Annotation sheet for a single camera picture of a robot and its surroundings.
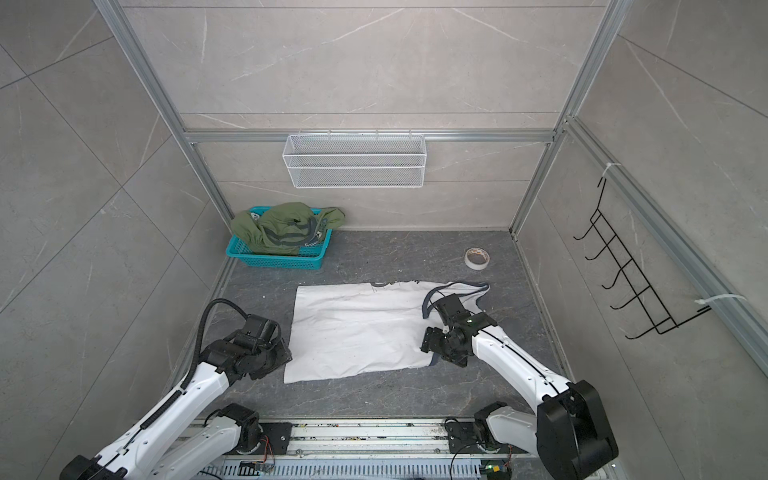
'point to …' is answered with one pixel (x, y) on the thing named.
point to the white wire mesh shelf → (355, 161)
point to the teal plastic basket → (310, 257)
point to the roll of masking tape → (476, 258)
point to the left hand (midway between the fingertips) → (286, 348)
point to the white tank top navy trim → (349, 328)
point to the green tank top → (286, 228)
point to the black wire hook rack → (643, 294)
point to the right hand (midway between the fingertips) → (433, 348)
